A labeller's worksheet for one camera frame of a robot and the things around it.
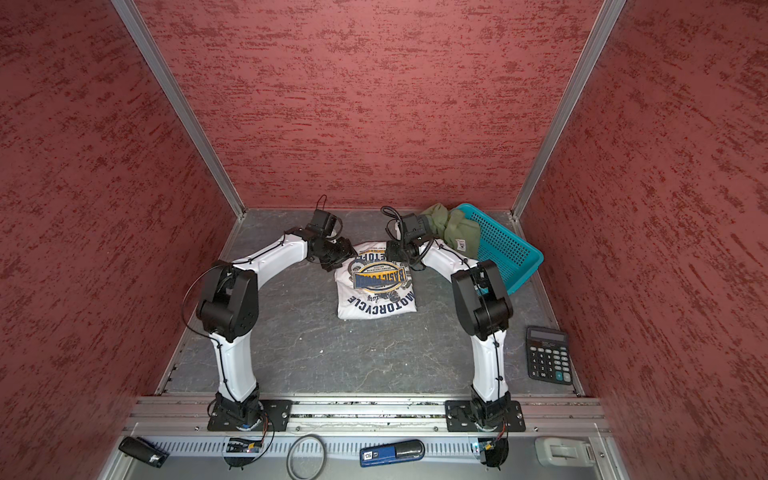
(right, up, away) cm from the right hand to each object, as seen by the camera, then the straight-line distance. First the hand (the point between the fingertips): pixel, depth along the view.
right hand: (392, 257), depth 99 cm
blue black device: (0, -42, -33) cm, 54 cm away
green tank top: (+20, +10, -4) cm, 23 cm away
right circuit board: (+25, -46, -28) cm, 59 cm away
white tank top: (-6, -9, -4) cm, 12 cm away
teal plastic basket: (+43, 0, +4) cm, 44 cm away
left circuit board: (-38, -47, -26) cm, 66 cm away
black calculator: (+45, -27, -16) cm, 55 cm away
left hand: (-13, -1, -3) cm, 14 cm away
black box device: (-58, -43, -32) cm, 78 cm away
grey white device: (+41, -45, -30) cm, 68 cm away
